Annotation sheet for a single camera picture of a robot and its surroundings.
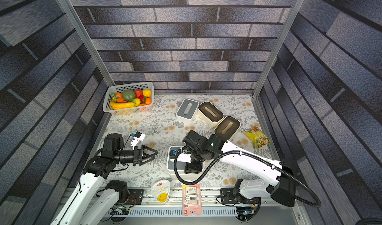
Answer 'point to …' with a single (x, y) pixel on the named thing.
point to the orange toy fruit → (147, 101)
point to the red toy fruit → (139, 94)
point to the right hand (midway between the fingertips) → (185, 163)
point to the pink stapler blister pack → (192, 199)
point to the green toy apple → (137, 101)
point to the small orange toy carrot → (120, 99)
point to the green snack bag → (257, 137)
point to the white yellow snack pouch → (160, 189)
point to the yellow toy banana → (115, 105)
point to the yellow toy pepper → (146, 92)
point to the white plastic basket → (127, 89)
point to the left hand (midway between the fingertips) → (154, 156)
